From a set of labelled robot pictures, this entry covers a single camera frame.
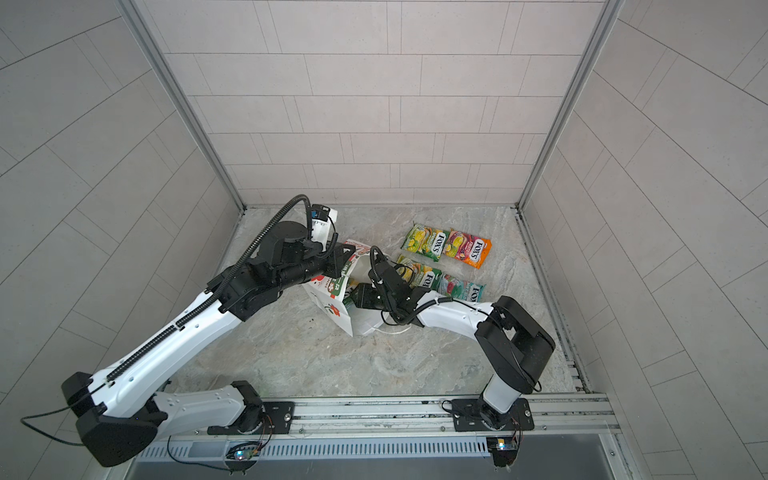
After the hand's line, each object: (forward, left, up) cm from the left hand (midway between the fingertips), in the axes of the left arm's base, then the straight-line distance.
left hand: (363, 248), depth 65 cm
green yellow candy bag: (+24, -17, -29) cm, 41 cm away
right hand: (-1, +5, -24) cm, 24 cm away
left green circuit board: (-35, +25, -27) cm, 51 cm away
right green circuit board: (-34, -32, -32) cm, 57 cm away
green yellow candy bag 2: (+10, -16, -29) cm, 35 cm away
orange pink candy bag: (+21, -31, -30) cm, 48 cm away
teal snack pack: (+5, -27, -29) cm, 40 cm away
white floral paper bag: (-4, +9, -14) cm, 17 cm away
